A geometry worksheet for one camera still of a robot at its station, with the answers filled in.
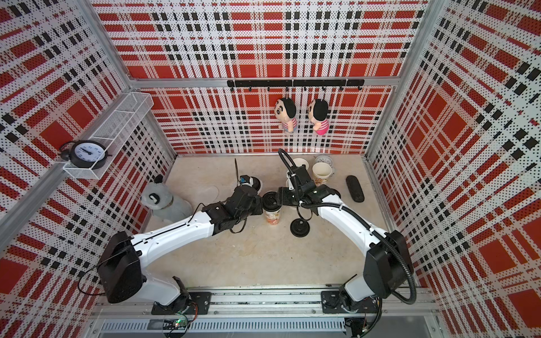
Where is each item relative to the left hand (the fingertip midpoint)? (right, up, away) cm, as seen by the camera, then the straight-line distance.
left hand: (264, 201), depth 83 cm
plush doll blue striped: (+8, +39, +8) cm, 41 cm away
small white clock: (+31, +19, +32) cm, 48 cm away
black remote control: (+44, +4, +21) cm, 49 cm away
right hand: (+8, +2, -1) cm, 8 cm away
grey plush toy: (-41, +2, -3) cm, 42 cm away
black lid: (+2, 0, -3) cm, 4 cm away
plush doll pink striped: (+24, +40, +12) cm, 48 cm away
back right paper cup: (+25, +12, +10) cm, 29 cm away
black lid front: (+15, -13, +8) cm, 21 cm away
